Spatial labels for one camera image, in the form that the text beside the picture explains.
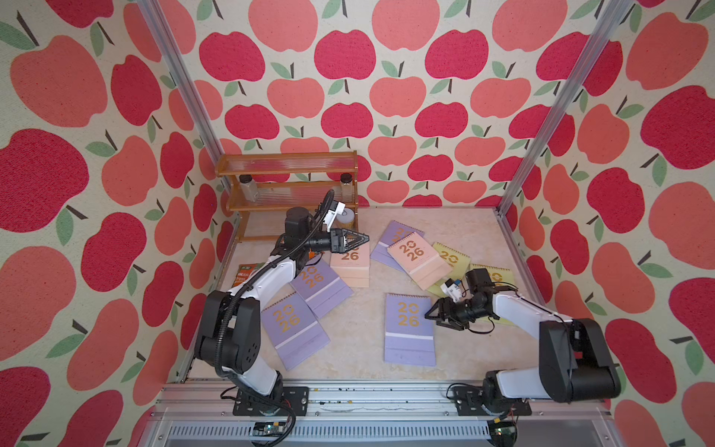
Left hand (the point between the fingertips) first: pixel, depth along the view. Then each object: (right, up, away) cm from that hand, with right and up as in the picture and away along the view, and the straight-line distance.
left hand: (364, 246), depth 76 cm
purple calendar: (-21, -28, +11) cm, 37 cm away
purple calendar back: (+13, +4, +36) cm, 39 cm away
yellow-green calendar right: (+49, -12, +23) cm, 55 cm away
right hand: (+22, -25, +11) cm, 35 cm away
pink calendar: (-4, -8, +27) cm, 28 cm away
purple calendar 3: (+14, -26, +9) cm, 31 cm away
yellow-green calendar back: (+36, -7, +26) cm, 44 cm away
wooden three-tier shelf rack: (-32, +25, +39) cm, 57 cm away
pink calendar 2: (+21, -7, +26) cm, 34 cm away
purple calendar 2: (-15, -15, +20) cm, 29 cm away
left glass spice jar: (-41, +20, +23) cm, 51 cm away
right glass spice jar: (-6, +20, +23) cm, 31 cm away
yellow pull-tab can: (-6, +10, +34) cm, 36 cm away
